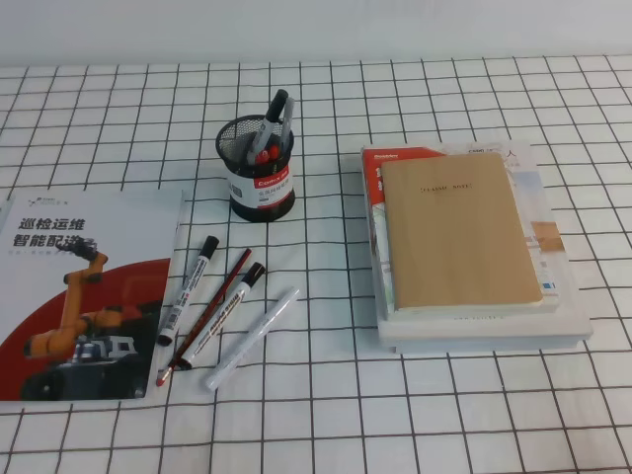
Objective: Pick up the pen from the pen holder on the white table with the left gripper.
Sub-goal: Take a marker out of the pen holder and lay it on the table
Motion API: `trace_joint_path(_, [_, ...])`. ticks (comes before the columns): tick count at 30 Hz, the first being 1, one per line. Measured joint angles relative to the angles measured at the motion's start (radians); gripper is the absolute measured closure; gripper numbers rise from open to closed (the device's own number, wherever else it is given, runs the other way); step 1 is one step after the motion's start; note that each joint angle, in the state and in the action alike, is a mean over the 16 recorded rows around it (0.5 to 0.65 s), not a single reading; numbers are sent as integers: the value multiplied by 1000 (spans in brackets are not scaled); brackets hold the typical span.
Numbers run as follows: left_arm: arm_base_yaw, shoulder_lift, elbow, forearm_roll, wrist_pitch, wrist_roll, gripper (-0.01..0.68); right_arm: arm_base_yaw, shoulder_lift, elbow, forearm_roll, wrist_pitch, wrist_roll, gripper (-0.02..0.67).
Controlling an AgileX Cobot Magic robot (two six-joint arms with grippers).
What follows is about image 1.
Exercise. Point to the dark red pencil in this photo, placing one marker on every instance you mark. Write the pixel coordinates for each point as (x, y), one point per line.
(203, 318)

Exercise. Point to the clear ballpoint pen in holder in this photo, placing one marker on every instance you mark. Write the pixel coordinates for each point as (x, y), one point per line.
(286, 124)

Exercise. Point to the white magazine under notebook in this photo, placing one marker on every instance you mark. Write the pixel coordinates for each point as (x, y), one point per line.
(541, 233)

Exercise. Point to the tan classic note notebook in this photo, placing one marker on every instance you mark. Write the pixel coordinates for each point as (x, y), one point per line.
(455, 237)

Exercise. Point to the red and white book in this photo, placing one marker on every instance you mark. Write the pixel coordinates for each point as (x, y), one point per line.
(372, 158)

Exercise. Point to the white paint marker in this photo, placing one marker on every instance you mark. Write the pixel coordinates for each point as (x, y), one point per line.
(225, 367)

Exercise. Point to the robot brochure booklet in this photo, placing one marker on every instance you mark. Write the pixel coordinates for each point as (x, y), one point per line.
(83, 277)

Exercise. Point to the middle black capped white marker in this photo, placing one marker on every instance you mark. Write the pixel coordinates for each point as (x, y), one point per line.
(214, 325)

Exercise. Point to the black mesh pen holder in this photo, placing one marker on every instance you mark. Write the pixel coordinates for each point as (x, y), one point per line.
(258, 193)

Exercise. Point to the black capped white marker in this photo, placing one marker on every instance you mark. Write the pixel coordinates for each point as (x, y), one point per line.
(182, 302)
(214, 325)

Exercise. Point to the red capped pens in holder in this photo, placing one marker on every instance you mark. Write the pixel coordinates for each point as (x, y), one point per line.
(269, 154)

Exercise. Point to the left black capped white marker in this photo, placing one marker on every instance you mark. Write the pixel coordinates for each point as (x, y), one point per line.
(182, 302)

